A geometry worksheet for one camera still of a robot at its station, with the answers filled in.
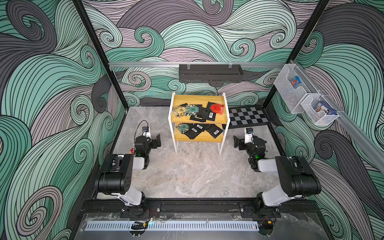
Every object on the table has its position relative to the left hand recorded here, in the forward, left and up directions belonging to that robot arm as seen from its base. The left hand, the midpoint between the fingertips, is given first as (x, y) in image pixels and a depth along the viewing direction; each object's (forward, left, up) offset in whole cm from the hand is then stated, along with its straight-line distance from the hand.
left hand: (151, 133), depth 94 cm
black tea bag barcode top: (-6, -33, +25) cm, 42 cm away
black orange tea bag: (-6, -31, +25) cm, 40 cm away
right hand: (-1, -59, -1) cm, 59 cm away
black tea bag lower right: (-3, -39, +8) cm, 40 cm away
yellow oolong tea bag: (-3, -19, +25) cm, 31 cm away
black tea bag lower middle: (-2, -28, +8) cm, 29 cm away
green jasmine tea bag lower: (-1, -20, +7) cm, 22 cm away
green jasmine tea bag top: (-3, -25, +25) cm, 36 cm away
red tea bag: (-1, -38, +24) cm, 45 cm away
